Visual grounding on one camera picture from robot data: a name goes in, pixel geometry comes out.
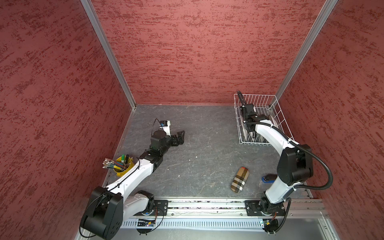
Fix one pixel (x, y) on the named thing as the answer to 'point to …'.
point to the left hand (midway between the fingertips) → (178, 134)
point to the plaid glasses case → (240, 179)
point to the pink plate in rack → (272, 115)
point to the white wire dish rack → (263, 104)
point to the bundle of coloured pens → (120, 165)
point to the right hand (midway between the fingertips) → (257, 124)
